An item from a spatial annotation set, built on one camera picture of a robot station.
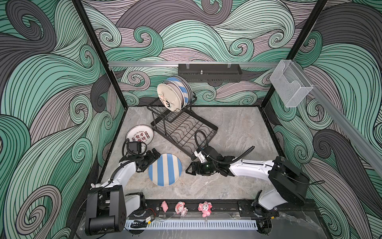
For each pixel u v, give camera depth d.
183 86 0.81
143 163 0.64
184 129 1.05
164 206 0.72
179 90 0.80
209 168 0.71
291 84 0.78
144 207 0.72
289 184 0.43
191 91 1.14
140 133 1.03
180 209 0.71
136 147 0.70
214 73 0.95
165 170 0.86
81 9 0.72
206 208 0.70
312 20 0.76
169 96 0.82
